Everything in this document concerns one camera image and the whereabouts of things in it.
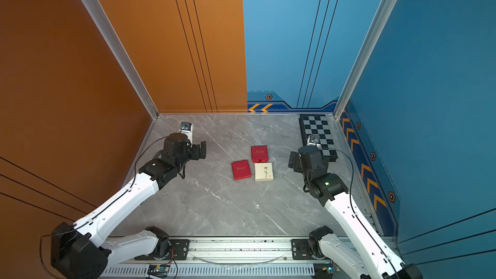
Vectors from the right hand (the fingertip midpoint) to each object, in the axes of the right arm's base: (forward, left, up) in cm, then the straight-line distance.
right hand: (305, 155), depth 77 cm
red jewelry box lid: (+13, +18, -18) cm, 28 cm away
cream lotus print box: (+2, +16, -17) cm, 24 cm away
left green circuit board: (-37, +55, -22) cm, 70 cm away
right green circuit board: (-36, -5, -21) cm, 42 cm away
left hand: (+7, +46, +2) cm, 46 cm away
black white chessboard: (+33, -17, -17) cm, 40 cm away
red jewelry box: (+3, +27, -17) cm, 32 cm away
